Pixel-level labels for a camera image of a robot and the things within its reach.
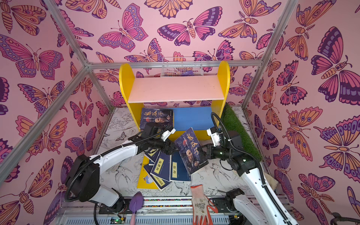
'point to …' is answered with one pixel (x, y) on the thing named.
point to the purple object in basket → (188, 73)
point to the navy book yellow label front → (178, 170)
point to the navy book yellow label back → (152, 153)
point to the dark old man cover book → (163, 116)
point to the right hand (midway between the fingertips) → (199, 148)
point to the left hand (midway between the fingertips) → (177, 146)
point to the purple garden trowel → (136, 203)
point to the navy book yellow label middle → (161, 167)
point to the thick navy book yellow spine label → (160, 183)
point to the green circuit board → (116, 220)
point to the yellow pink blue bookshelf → (177, 104)
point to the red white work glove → (200, 205)
